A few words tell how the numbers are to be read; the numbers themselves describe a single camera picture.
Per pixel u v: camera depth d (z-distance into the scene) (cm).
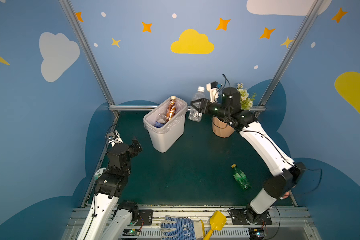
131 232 71
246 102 91
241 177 85
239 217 74
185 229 71
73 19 72
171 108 91
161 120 91
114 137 56
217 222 73
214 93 62
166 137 85
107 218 44
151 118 86
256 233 71
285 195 73
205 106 62
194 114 68
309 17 73
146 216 75
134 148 65
